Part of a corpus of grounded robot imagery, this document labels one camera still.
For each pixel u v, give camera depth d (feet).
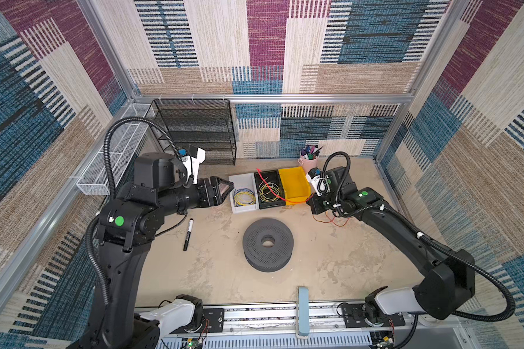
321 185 2.34
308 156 3.54
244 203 3.29
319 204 2.34
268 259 2.78
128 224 1.11
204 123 3.54
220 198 1.61
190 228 3.09
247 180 3.54
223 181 1.71
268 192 3.27
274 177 3.57
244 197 3.51
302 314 2.43
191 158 1.60
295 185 3.43
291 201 3.55
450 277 1.33
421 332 2.38
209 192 1.55
